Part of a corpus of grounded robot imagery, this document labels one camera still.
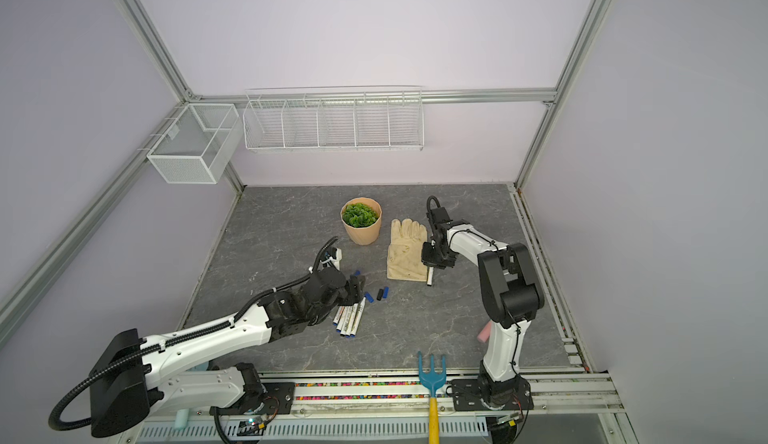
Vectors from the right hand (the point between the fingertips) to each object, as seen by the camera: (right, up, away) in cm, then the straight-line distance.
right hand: (432, 264), depth 97 cm
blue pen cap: (-25, -3, 0) cm, 25 cm away
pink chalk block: (+13, -17, -15) cm, 26 cm away
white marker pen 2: (-26, -15, -12) cm, 33 cm away
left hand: (-23, -2, -18) cm, 29 cm away
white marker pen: (-1, -3, -3) cm, 4 cm away
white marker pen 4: (-23, -14, -10) cm, 29 cm away
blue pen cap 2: (-15, -7, -5) cm, 17 cm away
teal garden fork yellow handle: (-3, -26, -22) cm, 34 cm away
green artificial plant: (-24, +16, -1) cm, 29 cm away
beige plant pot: (-21, +10, 0) cm, 23 cm away
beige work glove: (-9, +4, +4) cm, 10 cm away
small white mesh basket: (-79, +40, +2) cm, 89 cm away
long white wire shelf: (-33, +49, +4) cm, 59 cm away
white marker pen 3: (-25, -14, -11) cm, 31 cm away
